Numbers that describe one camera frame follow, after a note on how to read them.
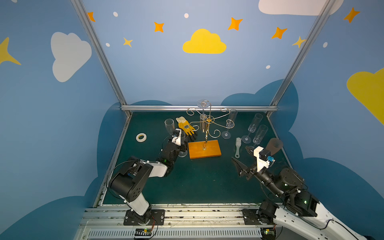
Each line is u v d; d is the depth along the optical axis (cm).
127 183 46
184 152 82
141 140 104
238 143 103
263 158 49
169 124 88
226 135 108
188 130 108
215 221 73
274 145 95
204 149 100
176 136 76
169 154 72
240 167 55
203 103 80
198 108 78
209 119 75
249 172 53
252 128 98
